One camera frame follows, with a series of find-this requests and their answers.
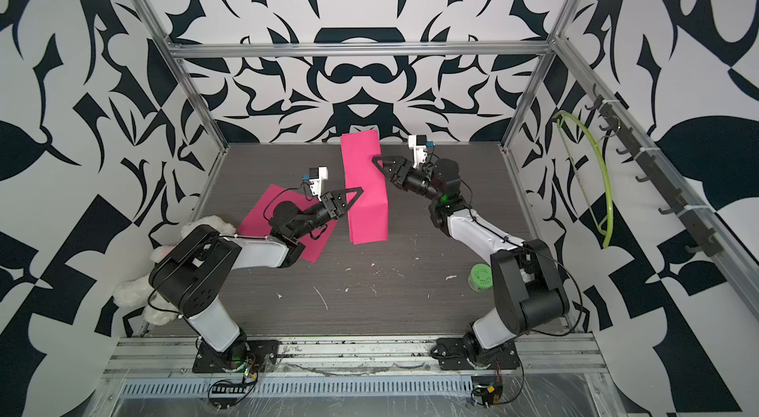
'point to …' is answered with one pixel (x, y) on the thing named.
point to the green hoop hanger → (606, 175)
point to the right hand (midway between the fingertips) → (375, 162)
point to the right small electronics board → (491, 394)
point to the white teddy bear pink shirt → (138, 293)
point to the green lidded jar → (480, 277)
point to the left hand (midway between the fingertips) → (359, 186)
